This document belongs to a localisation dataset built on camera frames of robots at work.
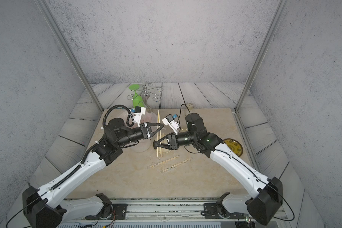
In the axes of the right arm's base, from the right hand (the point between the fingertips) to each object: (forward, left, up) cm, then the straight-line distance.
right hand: (158, 145), depth 61 cm
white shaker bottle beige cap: (+49, -17, -24) cm, 57 cm away
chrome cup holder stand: (+41, +12, -3) cm, 43 cm away
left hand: (+6, -3, +5) cm, 8 cm away
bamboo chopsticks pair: (-1, -1, -1) cm, 1 cm away
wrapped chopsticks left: (+7, +5, -33) cm, 34 cm away
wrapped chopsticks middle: (+3, +1, -33) cm, 33 cm away
